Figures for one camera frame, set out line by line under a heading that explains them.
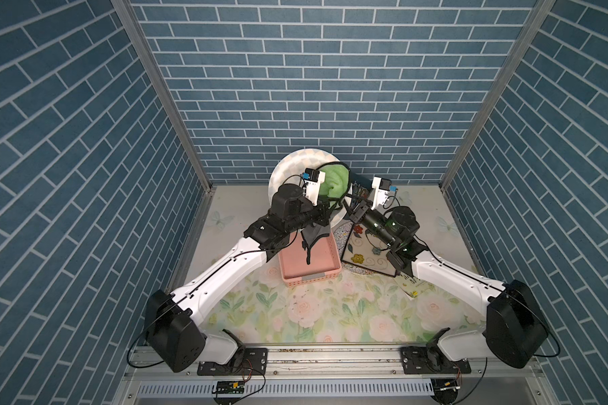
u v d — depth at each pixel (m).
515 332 0.42
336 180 0.69
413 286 0.88
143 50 0.77
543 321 0.44
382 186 0.66
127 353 0.39
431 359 0.66
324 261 0.99
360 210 0.65
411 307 0.85
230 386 0.72
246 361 0.73
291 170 0.74
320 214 0.63
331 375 0.73
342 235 1.02
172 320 0.39
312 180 0.61
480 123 0.99
